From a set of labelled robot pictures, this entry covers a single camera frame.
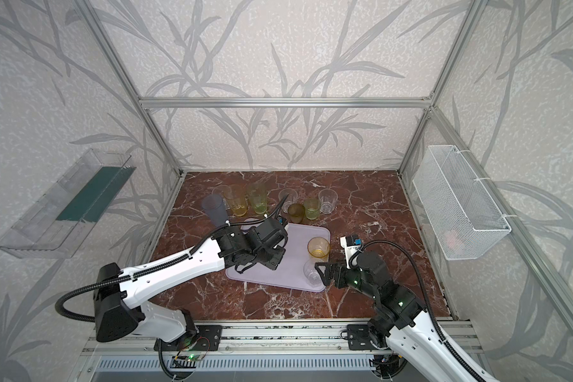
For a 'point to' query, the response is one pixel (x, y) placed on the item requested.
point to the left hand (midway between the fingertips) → (280, 256)
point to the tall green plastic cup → (258, 193)
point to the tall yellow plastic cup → (237, 196)
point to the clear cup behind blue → (224, 190)
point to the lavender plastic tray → (289, 274)
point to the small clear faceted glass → (311, 273)
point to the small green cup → (312, 208)
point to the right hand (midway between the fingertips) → (324, 263)
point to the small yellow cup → (318, 249)
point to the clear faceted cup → (291, 197)
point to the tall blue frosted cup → (215, 208)
